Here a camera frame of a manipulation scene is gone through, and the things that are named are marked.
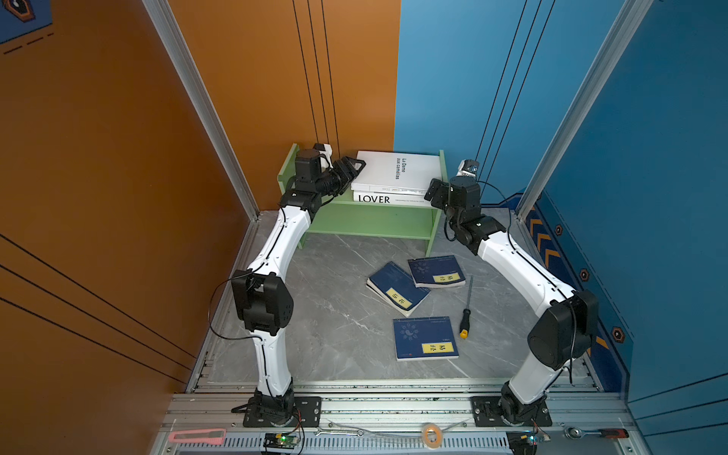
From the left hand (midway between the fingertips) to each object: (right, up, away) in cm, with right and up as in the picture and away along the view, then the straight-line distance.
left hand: (364, 165), depth 81 cm
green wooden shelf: (-8, -13, +22) cm, 27 cm away
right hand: (+22, -5, +1) cm, 23 cm away
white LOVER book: (+8, -9, +2) cm, 13 cm away
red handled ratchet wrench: (+52, -69, -12) cm, 87 cm away
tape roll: (+18, -71, -10) cm, 74 cm away
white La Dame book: (+10, -1, +4) cm, 10 cm away
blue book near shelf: (+27, -33, +21) cm, 48 cm away
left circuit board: (-21, -72, -10) cm, 76 cm away
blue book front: (+18, -52, +4) cm, 55 cm away
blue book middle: (+11, -38, +14) cm, 42 cm away
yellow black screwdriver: (+30, -49, +4) cm, 58 cm away
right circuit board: (+41, -73, -10) cm, 84 cm away
